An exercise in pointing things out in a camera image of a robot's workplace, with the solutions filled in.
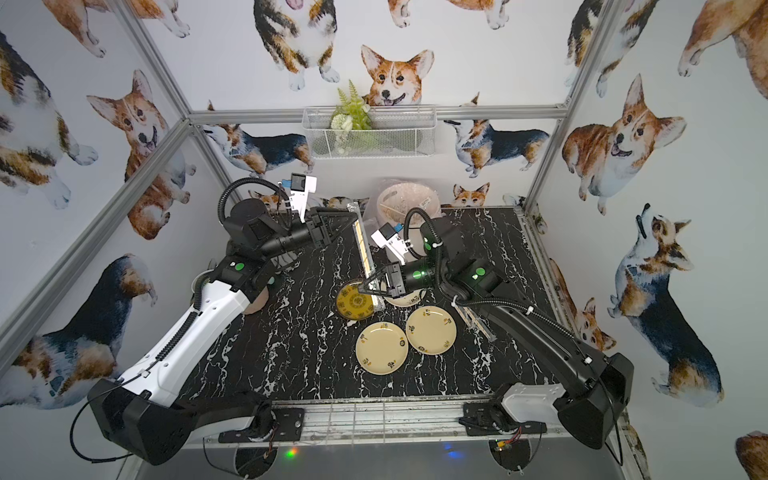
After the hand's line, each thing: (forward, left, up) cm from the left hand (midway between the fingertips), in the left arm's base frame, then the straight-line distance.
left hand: (357, 213), depth 61 cm
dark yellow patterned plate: (+1, +7, -43) cm, 43 cm away
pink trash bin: (+29, -7, -25) cm, 39 cm away
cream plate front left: (-13, -3, -42) cm, 44 cm away
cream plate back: (+1, -10, -40) cm, 41 cm away
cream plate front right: (-8, -18, -43) cm, 47 cm away
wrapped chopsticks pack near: (-5, -31, -43) cm, 53 cm away
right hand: (-15, 0, -7) cm, 16 cm away
